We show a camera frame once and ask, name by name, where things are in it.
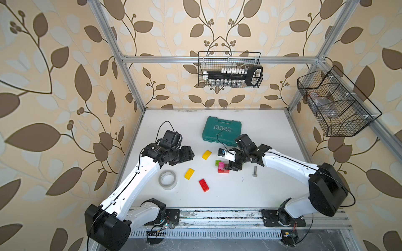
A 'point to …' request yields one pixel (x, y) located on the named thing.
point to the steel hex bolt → (255, 174)
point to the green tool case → (221, 130)
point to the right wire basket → (340, 108)
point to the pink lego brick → (221, 165)
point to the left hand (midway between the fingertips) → (187, 154)
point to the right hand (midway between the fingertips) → (226, 159)
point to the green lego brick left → (217, 162)
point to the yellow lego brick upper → (206, 155)
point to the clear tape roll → (168, 180)
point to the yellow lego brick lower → (189, 174)
